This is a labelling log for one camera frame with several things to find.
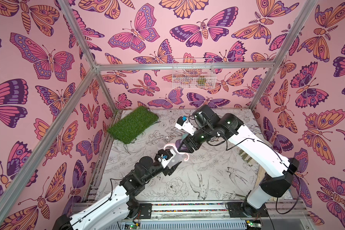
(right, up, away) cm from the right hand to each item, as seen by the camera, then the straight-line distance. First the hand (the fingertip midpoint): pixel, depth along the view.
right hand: (182, 144), depth 66 cm
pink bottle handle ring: (-4, -1, -1) cm, 4 cm away
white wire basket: (+9, +42, +30) cm, 53 cm away
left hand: (-3, -6, +7) cm, 10 cm away
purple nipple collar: (-2, 0, -2) cm, 3 cm away
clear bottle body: (-2, -7, +2) cm, 7 cm away
